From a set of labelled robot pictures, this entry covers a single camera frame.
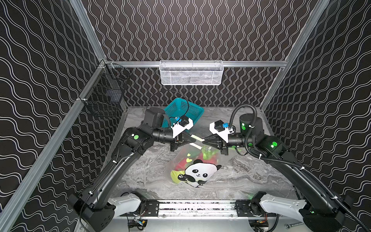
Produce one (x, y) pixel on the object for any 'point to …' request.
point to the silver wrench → (288, 226)
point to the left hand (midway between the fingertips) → (197, 140)
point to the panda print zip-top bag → (193, 166)
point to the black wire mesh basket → (103, 93)
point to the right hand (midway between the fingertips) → (204, 137)
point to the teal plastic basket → (182, 107)
